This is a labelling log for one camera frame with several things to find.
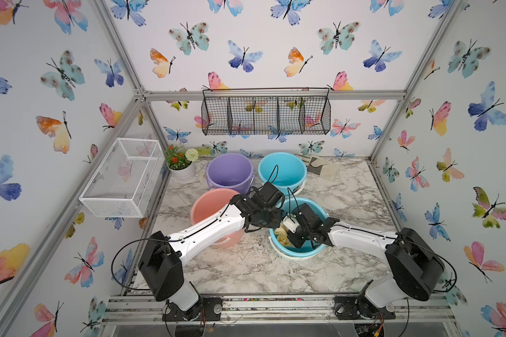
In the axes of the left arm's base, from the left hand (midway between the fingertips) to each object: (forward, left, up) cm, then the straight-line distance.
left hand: (279, 220), depth 79 cm
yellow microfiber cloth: (-2, -1, -6) cm, 6 cm away
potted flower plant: (+33, +45, -2) cm, 56 cm away
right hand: (+1, -5, -11) cm, 13 cm away
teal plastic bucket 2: (+23, -5, +1) cm, 23 cm away
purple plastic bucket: (+24, +20, 0) cm, 31 cm away
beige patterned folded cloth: (+41, -27, -16) cm, 52 cm away
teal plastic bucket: (-12, -8, 0) cm, 14 cm away
